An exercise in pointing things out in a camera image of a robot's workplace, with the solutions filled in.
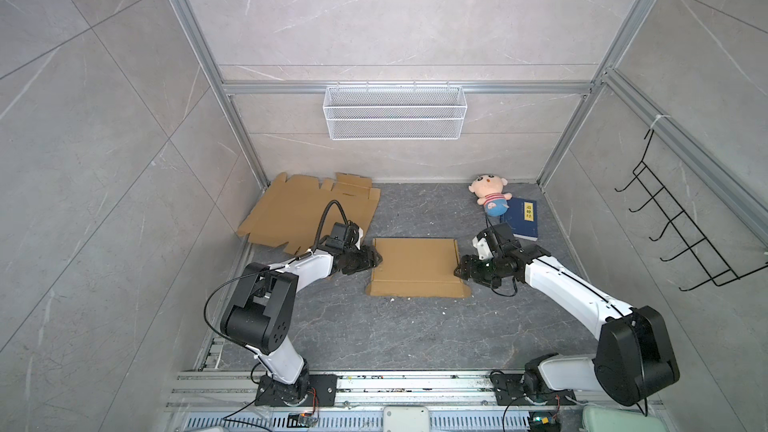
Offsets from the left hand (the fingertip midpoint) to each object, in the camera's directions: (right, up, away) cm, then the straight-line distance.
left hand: (374, 254), depth 93 cm
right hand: (+27, -4, -7) cm, 28 cm away
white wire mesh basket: (-6, +48, +7) cm, 49 cm away
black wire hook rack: (+71, +2, -35) cm, 79 cm away
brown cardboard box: (+14, -5, +2) cm, 14 cm away
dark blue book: (+53, +11, +14) cm, 56 cm away
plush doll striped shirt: (+43, +22, +17) cm, 51 cm away
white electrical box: (+9, -35, -24) cm, 44 cm away
